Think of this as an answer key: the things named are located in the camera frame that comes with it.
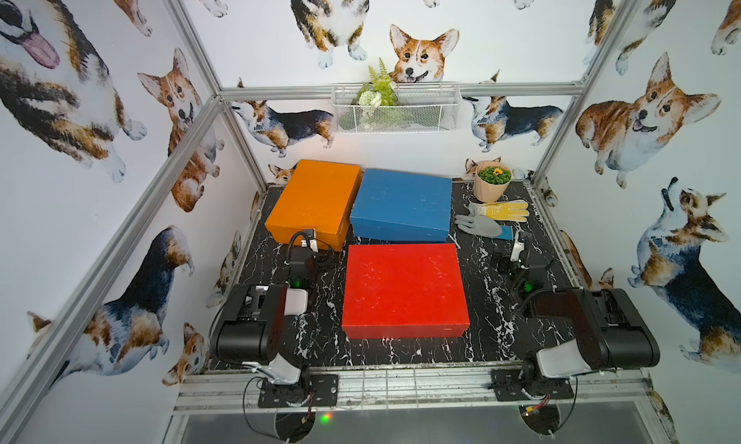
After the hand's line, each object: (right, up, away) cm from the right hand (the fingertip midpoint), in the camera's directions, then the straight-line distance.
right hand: (509, 244), depth 93 cm
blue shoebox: (-35, +12, +8) cm, 38 cm away
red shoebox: (-34, -12, -11) cm, 38 cm away
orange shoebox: (-65, +16, +14) cm, 68 cm away
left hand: (-62, +1, +2) cm, 62 cm away
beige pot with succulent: (0, +23, +14) cm, 27 cm away
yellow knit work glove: (+8, +11, +18) cm, 23 cm away
